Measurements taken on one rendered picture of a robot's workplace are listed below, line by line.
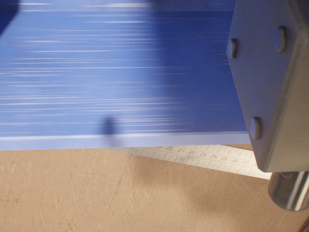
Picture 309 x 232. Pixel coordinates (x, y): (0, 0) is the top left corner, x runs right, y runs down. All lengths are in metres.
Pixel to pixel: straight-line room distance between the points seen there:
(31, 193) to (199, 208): 0.15
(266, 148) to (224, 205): 0.44
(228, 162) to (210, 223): 0.09
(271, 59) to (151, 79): 0.21
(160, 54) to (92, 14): 0.05
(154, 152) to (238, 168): 0.08
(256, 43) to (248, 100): 0.02
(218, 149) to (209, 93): 0.18
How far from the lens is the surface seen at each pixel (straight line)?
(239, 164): 0.56
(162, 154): 0.54
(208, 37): 0.40
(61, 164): 0.54
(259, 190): 0.60
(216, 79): 0.37
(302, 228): 0.66
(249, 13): 0.18
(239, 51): 0.19
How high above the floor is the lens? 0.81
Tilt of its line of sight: 43 degrees down
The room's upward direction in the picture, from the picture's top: 172 degrees clockwise
